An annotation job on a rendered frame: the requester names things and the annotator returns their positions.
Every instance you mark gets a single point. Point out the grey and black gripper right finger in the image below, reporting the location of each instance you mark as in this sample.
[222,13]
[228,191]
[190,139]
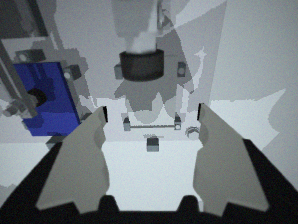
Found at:
[236,181]

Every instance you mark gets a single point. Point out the grey metal fixture plate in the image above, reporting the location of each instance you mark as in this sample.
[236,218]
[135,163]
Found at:
[82,32]

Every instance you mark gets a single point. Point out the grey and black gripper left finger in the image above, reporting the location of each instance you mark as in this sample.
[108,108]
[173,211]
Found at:
[69,180]

